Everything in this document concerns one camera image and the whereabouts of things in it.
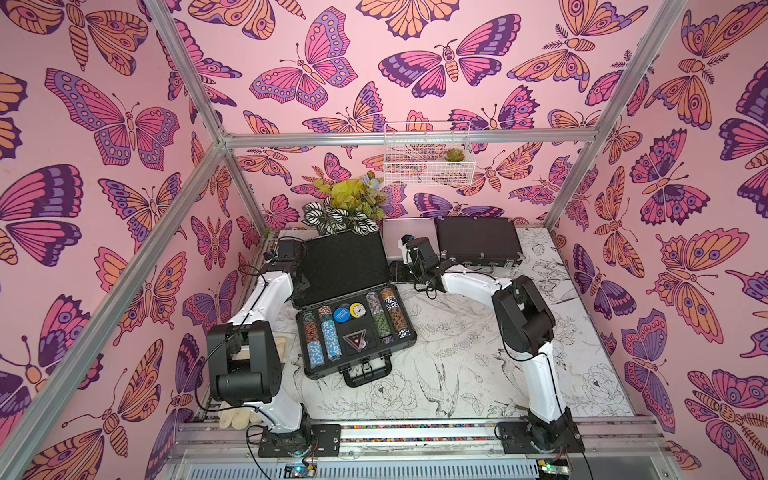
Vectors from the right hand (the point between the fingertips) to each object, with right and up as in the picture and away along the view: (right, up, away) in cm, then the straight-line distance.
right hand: (392, 266), depth 99 cm
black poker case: (+34, +9, +10) cm, 37 cm away
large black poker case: (-13, -15, -9) cm, 22 cm away
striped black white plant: (-18, +14, -8) cm, 25 cm away
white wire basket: (+13, +36, +6) cm, 39 cm away
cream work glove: (-39, -38, -23) cm, 59 cm away
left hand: (-30, -5, -7) cm, 31 cm away
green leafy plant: (-10, +25, +3) cm, 27 cm away
